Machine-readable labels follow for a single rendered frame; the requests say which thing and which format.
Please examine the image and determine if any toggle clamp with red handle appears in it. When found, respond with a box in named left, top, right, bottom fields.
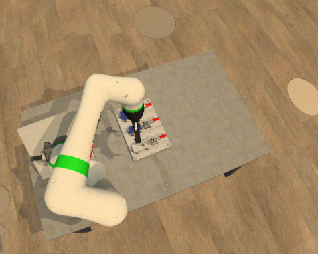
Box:
left=140, top=117, right=159, bottom=129

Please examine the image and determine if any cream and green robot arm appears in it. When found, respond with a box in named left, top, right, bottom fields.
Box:
left=31, top=74, right=146, bottom=227

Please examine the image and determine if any blue rectangular block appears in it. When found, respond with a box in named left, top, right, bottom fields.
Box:
left=120, top=111, right=128, bottom=121
left=128, top=126, right=134, bottom=134

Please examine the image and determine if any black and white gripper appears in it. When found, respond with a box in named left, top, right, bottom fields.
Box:
left=127, top=115, right=143, bottom=145

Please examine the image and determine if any red-handled toggle clamp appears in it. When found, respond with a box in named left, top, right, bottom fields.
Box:
left=141, top=134, right=166, bottom=146

